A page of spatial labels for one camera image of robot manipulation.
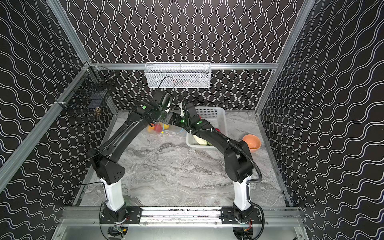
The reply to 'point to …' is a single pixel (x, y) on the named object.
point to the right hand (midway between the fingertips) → (171, 119)
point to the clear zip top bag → (173, 132)
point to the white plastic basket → (216, 117)
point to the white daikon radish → (201, 141)
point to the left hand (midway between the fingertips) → (169, 114)
